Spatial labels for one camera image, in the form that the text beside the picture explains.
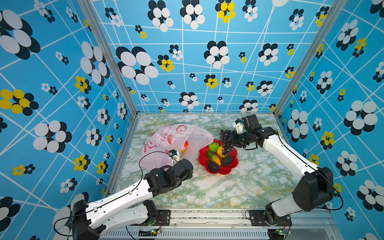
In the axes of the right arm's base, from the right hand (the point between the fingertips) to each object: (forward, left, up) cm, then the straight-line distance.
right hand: (226, 141), depth 83 cm
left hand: (-16, +19, -2) cm, 25 cm away
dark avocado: (-5, -1, -13) cm, 14 cm away
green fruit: (+4, +6, -11) cm, 13 cm away
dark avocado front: (-10, +7, -12) cm, 17 cm away
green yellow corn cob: (-3, +7, -13) cm, 15 cm away
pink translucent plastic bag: (+4, +23, -2) cm, 24 cm away
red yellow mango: (0, +23, -5) cm, 24 cm away
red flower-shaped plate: (-5, +13, -14) cm, 20 cm away
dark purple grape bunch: (-3, 0, +3) cm, 4 cm away
